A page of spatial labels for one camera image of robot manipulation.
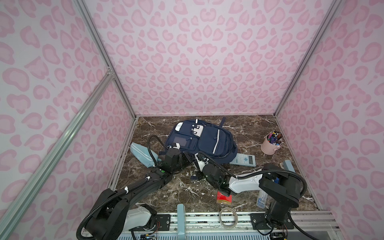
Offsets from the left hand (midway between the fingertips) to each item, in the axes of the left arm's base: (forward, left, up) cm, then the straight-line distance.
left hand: (195, 153), depth 83 cm
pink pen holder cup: (+8, -46, -3) cm, 47 cm away
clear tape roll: (-29, -12, -13) cm, 34 cm away
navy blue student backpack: (+10, -12, -4) cm, 17 cm away
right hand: (-2, 0, -5) cm, 6 cm away
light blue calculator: (+2, -29, -13) cm, 32 cm away
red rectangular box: (-21, -15, -13) cm, 29 cm away
